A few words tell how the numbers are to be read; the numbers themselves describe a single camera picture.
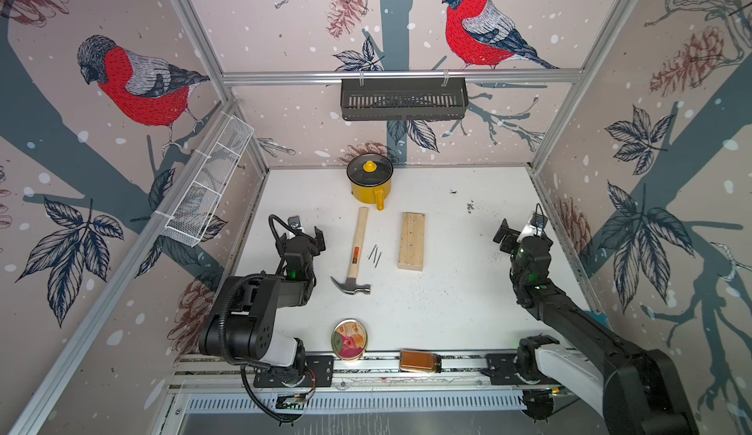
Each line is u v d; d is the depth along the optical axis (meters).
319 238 0.87
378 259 0.95
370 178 1.09
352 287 0.86
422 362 0.72
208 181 0.91
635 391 0.40
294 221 0.79
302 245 0.73
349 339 0.76
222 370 0.75
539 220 0.70
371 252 0.96
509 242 0.76
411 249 0.92
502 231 0.78
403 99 1.04
